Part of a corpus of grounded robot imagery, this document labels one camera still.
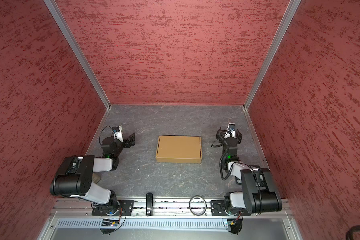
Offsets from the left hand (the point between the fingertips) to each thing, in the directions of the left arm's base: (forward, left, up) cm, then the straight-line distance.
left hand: (128, 135), depth 94 cm
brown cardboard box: (-8, -33, -2) cm, 34 cm away
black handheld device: (-35, -19, -3) cm, 40 cm away
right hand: (0, -62, +7) cm, 63 cm away
